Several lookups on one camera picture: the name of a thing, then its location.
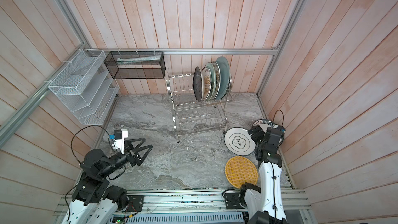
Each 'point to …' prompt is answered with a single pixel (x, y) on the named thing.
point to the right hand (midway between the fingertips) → (257, 131)
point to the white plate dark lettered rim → (265, 124)
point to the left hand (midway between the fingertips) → (148, 147)
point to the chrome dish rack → (190, 116)
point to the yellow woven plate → (239, 170)
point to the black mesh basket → (136, 65)
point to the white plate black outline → (239, 141)
